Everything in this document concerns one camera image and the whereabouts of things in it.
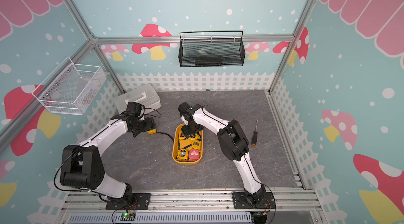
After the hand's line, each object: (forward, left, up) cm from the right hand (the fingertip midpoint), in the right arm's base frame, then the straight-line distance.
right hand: (191, 133), depth 94 cm
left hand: (0, +24, +5) cm, 24 cm away
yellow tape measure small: (-8, -3, -3) cm, 9 cm away
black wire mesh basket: (+39, -13, +32) cm, 52 cm away
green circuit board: (-41, +28, -6) cm, 50 cm away
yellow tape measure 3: (-1, +6, -2) cm, 6 cm away
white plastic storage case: (+24, +31, +9) cm, 41 cm away
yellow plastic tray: (-6, +8, -3) cm, 10 cm away
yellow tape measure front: (-13, +4, -1) cm, 14 cm away
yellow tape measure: (+3, +23, -2) cm, 23 cm away
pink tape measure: (-12, -2, -2) cm, 13 cm away
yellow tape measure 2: (-2, -3, -2) cm, 4 cm away
